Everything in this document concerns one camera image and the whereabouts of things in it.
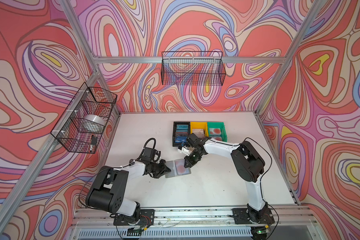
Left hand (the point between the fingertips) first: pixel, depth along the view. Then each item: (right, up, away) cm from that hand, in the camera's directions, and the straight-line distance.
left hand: (172, 169), depth 88 cm
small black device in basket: (-38, +19, -16) cm, 45 cm away
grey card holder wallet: (+1, -3, 0) cm, 3 cm away
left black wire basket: (-45, +25, -15) cm, 54 cm away
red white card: (+5, -1, 0) cm, 5 cm away
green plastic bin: (+34, +18, +12) cm, 41 cm away
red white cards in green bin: (+30, +21, +16) cm, 40 cm away
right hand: (+9, 0, +3) cm, 10 cm away
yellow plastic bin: (+18, +27, +14) cm, 35 cm away
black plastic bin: (+1, +28, +17) cm, 33 cm away
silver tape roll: (-36, +29, -15) cm, 49 cm away
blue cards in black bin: (+6, +21, +16) cm, 27 cm away
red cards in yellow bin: (+18, +21, +16) cm, 32 cm away
